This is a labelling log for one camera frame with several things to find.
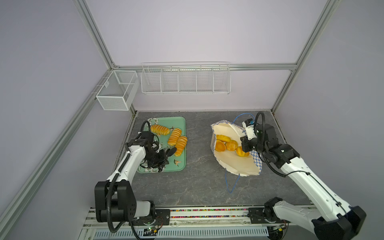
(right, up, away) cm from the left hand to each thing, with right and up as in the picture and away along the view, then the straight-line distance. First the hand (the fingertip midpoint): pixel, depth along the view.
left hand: (167, 164), depth 81 cm
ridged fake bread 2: (+6, +10, +16) cm, 20 cm away
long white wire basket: (+25, +55, +25) cm, 66 cm away
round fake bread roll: (+31, +8, +13) cm, 35 cm away
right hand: (+40, +15, -5) cm, 43 cm away
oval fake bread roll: (+33, +13, +13) cm, 38 cm away
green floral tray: (+3, -2, +11) cm, 12 cm away
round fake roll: (+38, +9, +13) cm, 41 cm away
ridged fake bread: (+2, +16, +21) cm, 27 cm away
